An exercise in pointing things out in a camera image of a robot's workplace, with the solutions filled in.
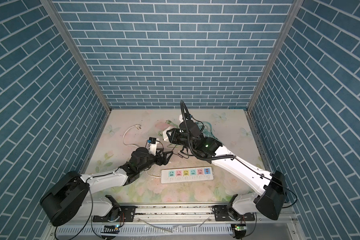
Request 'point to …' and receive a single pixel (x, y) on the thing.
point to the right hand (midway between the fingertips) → (166, 131)
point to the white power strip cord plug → (139, 127)
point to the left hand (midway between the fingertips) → (168, 152)
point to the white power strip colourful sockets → (186, 174)
